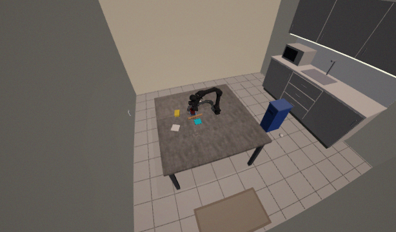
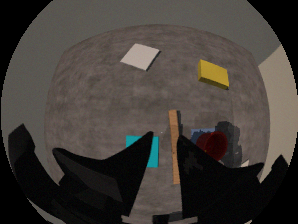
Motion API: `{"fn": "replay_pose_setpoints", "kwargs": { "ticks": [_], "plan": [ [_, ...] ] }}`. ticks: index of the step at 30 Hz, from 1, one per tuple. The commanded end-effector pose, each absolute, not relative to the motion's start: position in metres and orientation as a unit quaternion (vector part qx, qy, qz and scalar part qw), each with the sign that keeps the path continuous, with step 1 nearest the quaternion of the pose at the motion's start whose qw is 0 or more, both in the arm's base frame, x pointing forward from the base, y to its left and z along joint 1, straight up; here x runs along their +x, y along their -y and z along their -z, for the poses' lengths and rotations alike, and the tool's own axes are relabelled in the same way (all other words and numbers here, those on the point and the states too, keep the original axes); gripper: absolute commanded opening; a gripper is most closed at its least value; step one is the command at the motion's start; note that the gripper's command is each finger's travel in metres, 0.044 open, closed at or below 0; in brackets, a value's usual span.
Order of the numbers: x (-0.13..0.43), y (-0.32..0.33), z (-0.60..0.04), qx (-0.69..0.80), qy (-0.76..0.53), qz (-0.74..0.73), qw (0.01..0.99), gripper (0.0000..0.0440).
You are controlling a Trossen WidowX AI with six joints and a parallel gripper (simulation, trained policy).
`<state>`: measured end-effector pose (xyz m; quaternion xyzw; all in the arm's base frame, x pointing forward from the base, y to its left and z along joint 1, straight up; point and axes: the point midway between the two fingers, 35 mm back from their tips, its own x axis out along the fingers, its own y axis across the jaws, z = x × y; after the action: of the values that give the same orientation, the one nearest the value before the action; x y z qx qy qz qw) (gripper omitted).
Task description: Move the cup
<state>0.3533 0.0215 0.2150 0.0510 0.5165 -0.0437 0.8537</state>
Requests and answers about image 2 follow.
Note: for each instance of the yellow block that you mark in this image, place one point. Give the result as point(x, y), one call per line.
point(212, 74)

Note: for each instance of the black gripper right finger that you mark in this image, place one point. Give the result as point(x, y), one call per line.
point(203, 180)

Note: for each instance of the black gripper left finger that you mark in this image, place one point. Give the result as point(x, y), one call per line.
point(119, 176)

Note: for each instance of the tan wooden bar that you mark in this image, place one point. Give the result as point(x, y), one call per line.
point(173, 124)

